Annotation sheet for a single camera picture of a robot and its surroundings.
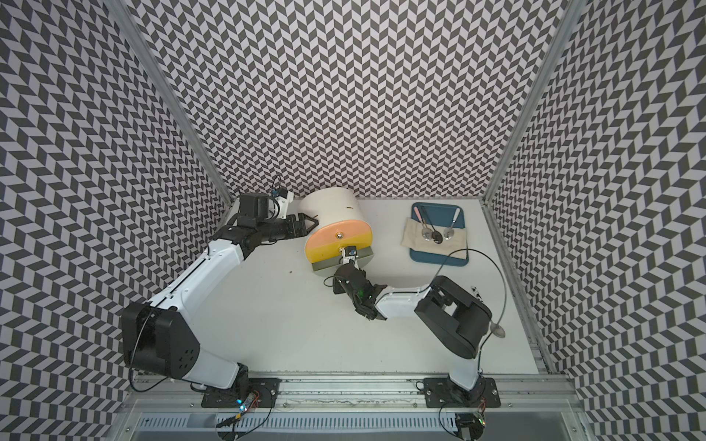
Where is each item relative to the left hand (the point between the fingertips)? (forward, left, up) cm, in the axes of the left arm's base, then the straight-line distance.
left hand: (310, 226), depth 82 cm
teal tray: (+23, -48, -20) cm, 57 cm away
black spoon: (+12, -44, -21) cm, 51 cm away
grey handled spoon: (+12, -49, -20) cm, 54 cm away
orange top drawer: (-4, -8, +3) cm, 9 cm away
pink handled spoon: (+12, -40, -20) cm, 47 cm away
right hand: (-7, -8, -17) cm, 20 cm away
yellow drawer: (-2, -2, -10) cm, 11 cm away
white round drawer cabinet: (+6, -8, -1) cm, 10 cm away
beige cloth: (+6, -50, -20) cm, 54 cm away
